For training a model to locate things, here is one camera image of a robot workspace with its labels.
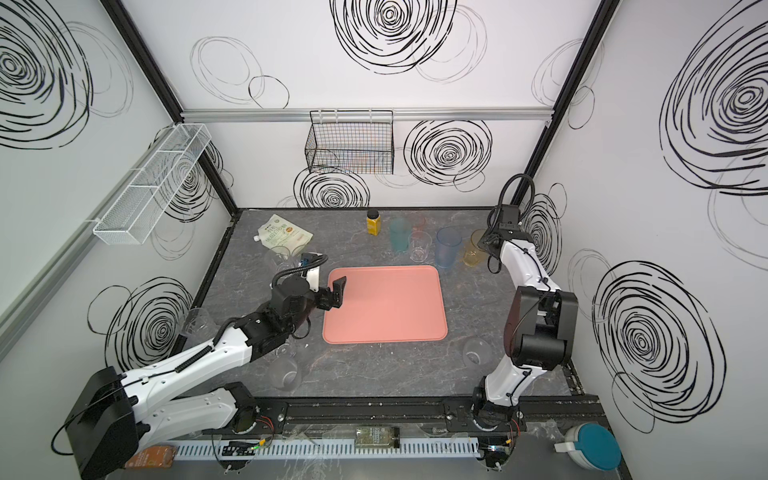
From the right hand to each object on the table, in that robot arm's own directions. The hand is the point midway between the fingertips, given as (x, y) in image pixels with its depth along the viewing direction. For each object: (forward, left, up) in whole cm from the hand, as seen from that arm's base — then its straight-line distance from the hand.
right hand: (491, 242), depth 92 cm
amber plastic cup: (-1, +4, -6) cm, 7 cm away
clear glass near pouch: (+1, +69, -10) cm, 70 cm away
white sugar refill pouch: (+13, +72, -13) cm, 75 cm away
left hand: (-16, +46, +5) cm, 49 cm away
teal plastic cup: (+10, +28, -7) cm, 31 cm away
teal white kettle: (-51, -13, -7) cm, 54 cm away
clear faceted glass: (+7, +21, -10) cm, 25 cm away
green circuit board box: (-50, +34, -10) cm, 61 cm away
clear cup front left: (-36, +60, -13) cm, 71 cm away
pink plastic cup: (+22, +20, -17) cm, 34 cm away
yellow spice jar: (+15, +38, -7) cm, 41 cm away
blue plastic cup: (+1, +13, -2) cm, 13 cm away
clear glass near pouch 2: (-19, +51, +18) cm, 57 cm away
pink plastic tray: (-14, +32, -15) cm, 38 cm away
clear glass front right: (-30, +7, -13) cm, 33 cm away
